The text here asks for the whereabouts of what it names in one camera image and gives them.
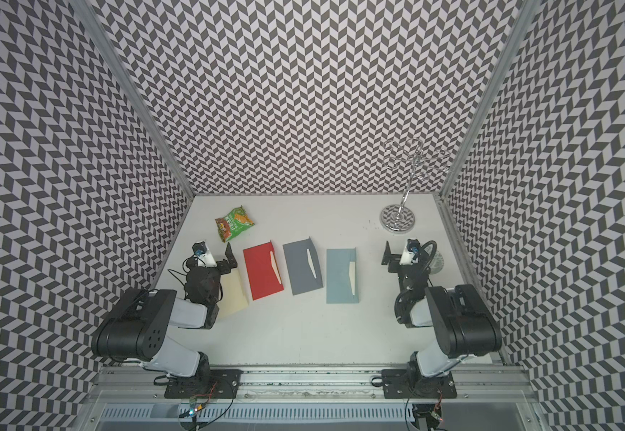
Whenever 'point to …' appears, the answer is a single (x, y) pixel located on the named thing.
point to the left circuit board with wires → (198, 402)
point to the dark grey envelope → (303, 265)
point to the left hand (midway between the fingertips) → (216, 247)
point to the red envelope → (262, 270)
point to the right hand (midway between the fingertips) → (401, 246)
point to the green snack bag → (234, 224)
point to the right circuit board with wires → (429, 415)
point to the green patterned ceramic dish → (437, 263)
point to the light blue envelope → (341, 276)
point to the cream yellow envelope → (233, 293)
